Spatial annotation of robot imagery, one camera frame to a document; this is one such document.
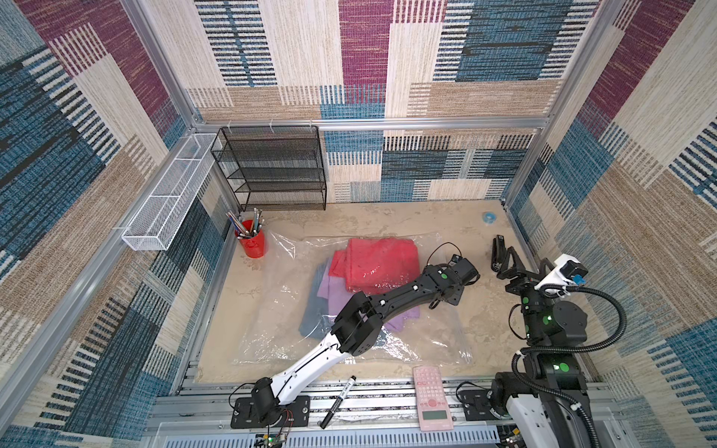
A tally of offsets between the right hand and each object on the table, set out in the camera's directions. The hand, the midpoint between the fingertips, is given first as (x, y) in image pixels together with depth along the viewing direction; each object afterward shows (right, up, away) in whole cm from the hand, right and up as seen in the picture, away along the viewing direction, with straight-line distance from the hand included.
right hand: (524, 257), depth 68 cm
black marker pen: (-47, -40, +5) cm, 62 cm away
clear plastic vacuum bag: (-60, -10, +30) cm, 68 cm away
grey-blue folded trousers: (-53, -21, +18) cm, 60 cm away
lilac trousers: (-47, -13, +20) cm, 52 cm away
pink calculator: (-21, -39, +6) cm, 44 cm away
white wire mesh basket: (-91, +12, +5) cm, 92 cm away
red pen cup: (-77, +1, +31) cm, 83 cm away
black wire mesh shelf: (-73, +31, +40) cm, 89 cm away
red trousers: (-37, -5, +27) cm, 46 cm away
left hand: (-9, -14, +26) cm, 31 cm away
